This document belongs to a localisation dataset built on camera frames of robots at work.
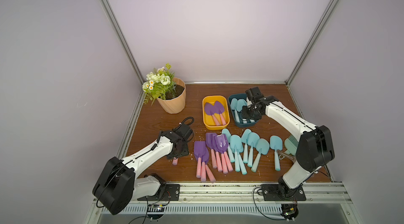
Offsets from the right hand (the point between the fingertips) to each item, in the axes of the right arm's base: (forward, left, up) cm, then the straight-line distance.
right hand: (246, 109), depth 89 cm
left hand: (-22, +35, -10) cm, 43 cm away
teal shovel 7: (+10, +5, -10) cm, 15 cm away
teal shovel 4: (-13, +1, -12) cm, 17 cm away
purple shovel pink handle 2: (+8, +15, -11) cm, 21 cm away
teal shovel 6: (-16, -17, -13) cm, 26 cm away
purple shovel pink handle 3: (-28, +39, -8) cm, 48 cm away
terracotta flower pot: (+3, +43, +1) cm, 43 cm away
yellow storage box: (0, +23, -12) cm, 26 cm away
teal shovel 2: (-19, +8, -11) cm, 23 cm away
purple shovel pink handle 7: (-17, +15, -12) cm, 25 cm away
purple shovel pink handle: (+7, +21, -11) cm, 25 cm away
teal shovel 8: (+11, +1, -9) cm, 15 cm away
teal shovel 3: (-19, +4, -11) cm, 22 cm away
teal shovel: (-9, +12, -11) cm, 19 cm away
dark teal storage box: (-2, -4, -12) cm, 12 cm away
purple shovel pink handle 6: (-13, +22, -10) cm, 27 cm away
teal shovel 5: (-14, -4, -12) cm, 18 cm away
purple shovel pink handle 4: (-20, +27, -12) cm, 36 cm away
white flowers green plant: (+4, +48, +17) cm, 51 cm away
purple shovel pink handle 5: (-23, +24, -11) cm, 35 cm away
